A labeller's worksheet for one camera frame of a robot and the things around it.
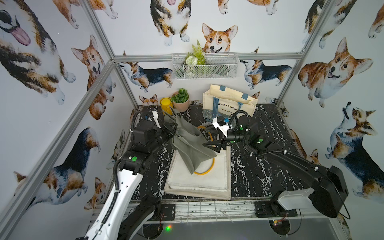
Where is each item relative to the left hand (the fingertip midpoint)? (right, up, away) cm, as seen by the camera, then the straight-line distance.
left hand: (180, 121), depth 67 cm
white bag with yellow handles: (+16, -31, +15) cm, 38 cm away
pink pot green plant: (-5, +14, +40) cm, 43 cm away
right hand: (+10, -7, -1) cm, 12 cm away
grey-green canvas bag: (+5, -11, 0) cm, 12 cm away
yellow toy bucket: (-17, +13, +43) cm, 48 cm away
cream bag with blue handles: (+23, +12, +29) cm, 39 cm away
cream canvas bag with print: (+10, -38, +11) cm, 40 cm away
